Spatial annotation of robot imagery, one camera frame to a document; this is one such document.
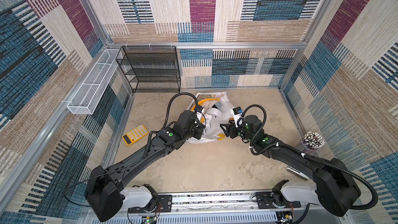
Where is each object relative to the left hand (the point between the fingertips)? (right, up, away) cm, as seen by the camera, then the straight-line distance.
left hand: (202, 124), depth 79 cm
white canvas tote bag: (+9, +9, +18) cm, 22 cm away
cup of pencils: (+52, -8, -4) cm, 53 cm away
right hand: (+13, -1, +6) cm, 14 cm away
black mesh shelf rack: (-35, +35, +30) cm, 58 cm away
